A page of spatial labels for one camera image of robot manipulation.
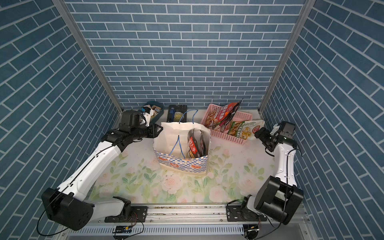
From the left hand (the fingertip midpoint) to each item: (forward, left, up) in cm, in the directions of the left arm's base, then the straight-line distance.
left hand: (164, 127), depth 77 cm
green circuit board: (-41, +18, -29) cm, 53 cm away
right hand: (0, -54, -7) cm, 54 cm away
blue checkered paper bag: (0, -9, -19) cm, 21 cm away
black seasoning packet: (-10, -15, -5) cm, 19 cm away
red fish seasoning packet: (+21, -32, -12) cm, 40 cm away
